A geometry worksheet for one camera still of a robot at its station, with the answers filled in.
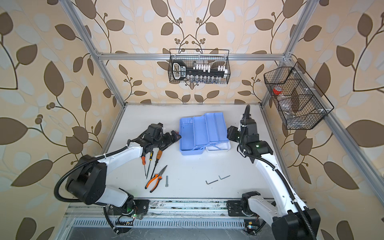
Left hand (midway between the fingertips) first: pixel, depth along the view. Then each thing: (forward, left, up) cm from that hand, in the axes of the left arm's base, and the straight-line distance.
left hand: (178, 138), depth 87 cm
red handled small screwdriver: (-11, +21, -11) cm, 26 cm away
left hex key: (-21, -18, -12) cm, 30 cm away
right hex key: (-18, -27, -12) cm, 34 cm away
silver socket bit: (-23, +5, -12) cm, 26 cm away
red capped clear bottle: (+19, -55, +22) cm, 62 cm away
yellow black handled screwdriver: (-8, +18, -12) cm, 23 cm away
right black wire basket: (+8, -62, +24) cm, 67 cm away
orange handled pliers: (-19, +10, -11) cm, 24 cm away
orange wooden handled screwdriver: (-5, +13, -11) cm, 18 cm away
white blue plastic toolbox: (+5, -18, +1) cm, 18 cm away
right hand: (-1, -30, +10) cm, 32 cm away
